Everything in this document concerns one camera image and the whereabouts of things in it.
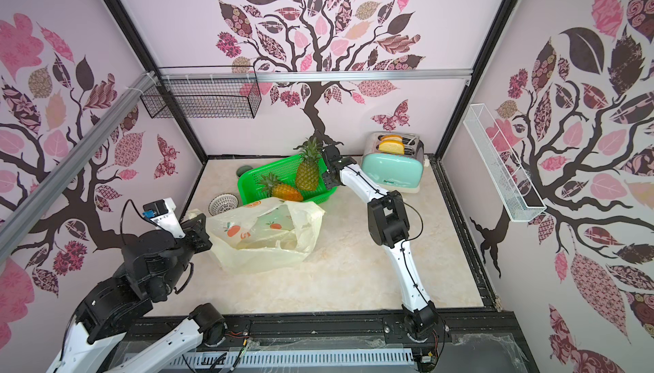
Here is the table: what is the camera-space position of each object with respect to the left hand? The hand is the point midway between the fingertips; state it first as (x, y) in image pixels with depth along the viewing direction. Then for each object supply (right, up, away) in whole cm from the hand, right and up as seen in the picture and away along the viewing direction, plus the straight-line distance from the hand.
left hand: (204, 222), depth 62 cm
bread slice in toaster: (+56, +23, +35) cm, 70 cm away
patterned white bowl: (-13, +1, +38) cm, 40 cm away
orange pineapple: (+11, +7, +35) cm, 37 cm away
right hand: (+35, +11, +41) cm, 55 cm away
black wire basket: (-30, +50, +59) cm, 83 cm away
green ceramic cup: (-7, +15, +44) cm, 47 cm away
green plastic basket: (+12, +15, +42) cm, 46 cm away
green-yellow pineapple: (+22, +16, +38) cm, 47 cm away
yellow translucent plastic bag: (+8, -9, +26) cm, 29 cm away
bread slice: (+56, +27, +38) cm, 72 cm away
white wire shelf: (+89, +7, +13) cm, 90 cm away
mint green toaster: (+56, +18, +34) cm, 68 cm away
